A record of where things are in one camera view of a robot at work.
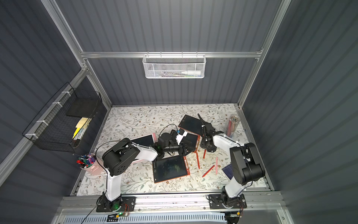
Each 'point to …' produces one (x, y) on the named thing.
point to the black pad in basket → (83, 108)
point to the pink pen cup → (88, 163)
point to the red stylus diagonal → (208, 171)
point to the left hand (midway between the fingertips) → (196, 149)
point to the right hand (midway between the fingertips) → (207, 146)
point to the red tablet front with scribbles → (169, 169)
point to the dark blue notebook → (228, 171)
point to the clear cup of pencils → (233, 122)
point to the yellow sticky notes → (80, 124)
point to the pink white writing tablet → (146, 140)
